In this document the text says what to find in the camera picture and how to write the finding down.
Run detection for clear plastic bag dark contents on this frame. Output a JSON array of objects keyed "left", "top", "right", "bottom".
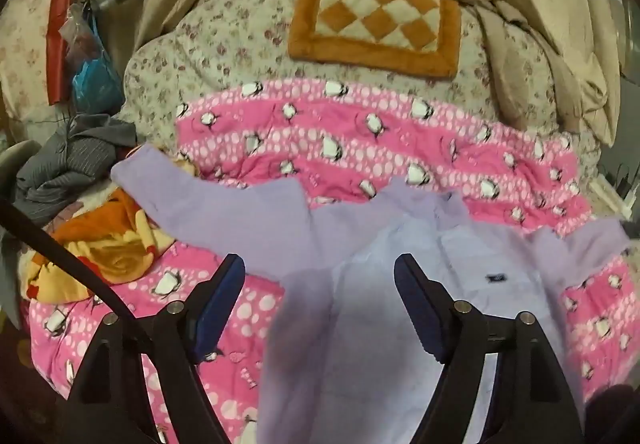
[{"left": 59, "top": 2, "right": 107, "bottom": 72}]

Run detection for orange checkered cushion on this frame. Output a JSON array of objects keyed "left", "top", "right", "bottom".
[{"left": 287, "top": 0, "right": 462, "bottom": 81}]

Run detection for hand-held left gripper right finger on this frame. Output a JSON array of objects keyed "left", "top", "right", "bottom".
[{"left": 393, "top": 253, "right": 587, "bottom": 444}]

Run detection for pink penguin print blanket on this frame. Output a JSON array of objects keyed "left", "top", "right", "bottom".
[{"left": 20, "top": 78, "right": 640, "bottom": 444}]

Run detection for blue plastic bag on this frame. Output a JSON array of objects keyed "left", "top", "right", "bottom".
[{"left": 71, "top": 46, "right": 125, "bottom": 115}]

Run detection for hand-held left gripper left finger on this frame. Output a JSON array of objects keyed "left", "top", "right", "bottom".
[{"left": 65, "top": 253, "right": 246, "bottom": 444}]

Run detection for grey striped garment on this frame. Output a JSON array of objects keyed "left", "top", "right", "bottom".
[{"left": 14, "top": 113, "right": 139, "bottom": 225}]

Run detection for floral bed quilt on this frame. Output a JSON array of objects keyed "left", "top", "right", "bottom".
[{"left": 120, "top": 0, "right": 606, "bottom": 185}]

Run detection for red flat package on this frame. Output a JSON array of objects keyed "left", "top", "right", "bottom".
[{"left": 46, "top": 0, "right": 74, "bottom": 105}]

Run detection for black strap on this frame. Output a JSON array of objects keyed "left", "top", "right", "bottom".
[{"left": 0, "top": 198, "right": 153, "bottom": 355}]

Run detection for lavender garment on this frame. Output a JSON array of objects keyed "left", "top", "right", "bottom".
[{"left": 111, "top": 144, "right": 632, "bottom": 444}]

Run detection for orange yellow printed blanket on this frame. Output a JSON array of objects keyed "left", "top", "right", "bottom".
[{"left": 20, "top": 188, "right": 177, "bottom": 305}]

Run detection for beige cloth garment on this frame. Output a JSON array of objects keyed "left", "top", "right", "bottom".
[{"left": 427, "top": 0, "right": 576, "bottom": 135}]

